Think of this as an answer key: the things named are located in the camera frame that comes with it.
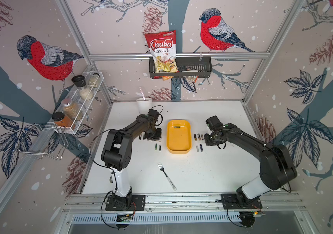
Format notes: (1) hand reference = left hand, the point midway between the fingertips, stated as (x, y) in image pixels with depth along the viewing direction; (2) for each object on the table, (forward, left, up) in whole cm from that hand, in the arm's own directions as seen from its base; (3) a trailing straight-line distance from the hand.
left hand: (160, 135), depth 94 cm
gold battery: (+10, -11, -4) cm, 16 cm away
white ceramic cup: (+24, +13, +5) cm, 27 cm away
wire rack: (-20, +45, +30) cm, 58 cm away
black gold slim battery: (+1, -27, -4) cm, 27 cm away
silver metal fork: (-20, -2, -5) cm, 21 cm away
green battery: (-5, +3, -5) cm, 8 cm away
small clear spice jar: (+20, +39, +30) cm, 53 cm away
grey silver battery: (-7, -25, -5) cm, 26 cm away
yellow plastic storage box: (+2, -13, -4) cm, 13 cm away
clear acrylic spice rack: (+5, +42, +26) cm, 50 cm away
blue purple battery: (-6, -27, -5) cm, 28 cm away
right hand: (-4, -31, +1) cm, 31 cm away
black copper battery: (+1, -24, -4) cm, 24 cm away
